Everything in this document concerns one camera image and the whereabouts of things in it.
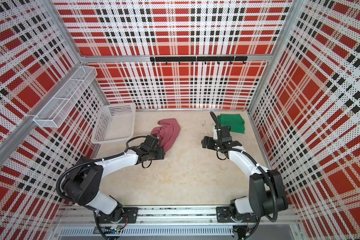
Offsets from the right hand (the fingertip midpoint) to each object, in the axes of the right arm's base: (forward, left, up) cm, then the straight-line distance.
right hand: (208, 143), depth 88 cm
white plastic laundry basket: (+25, +68, -9) cm, 73 cm away
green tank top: (+25, -24, -10) cm, 36 cm away
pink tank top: (+11, +26, -5) cm, 29 cm away
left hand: (-4, +29, -7) cm, 30 cm away
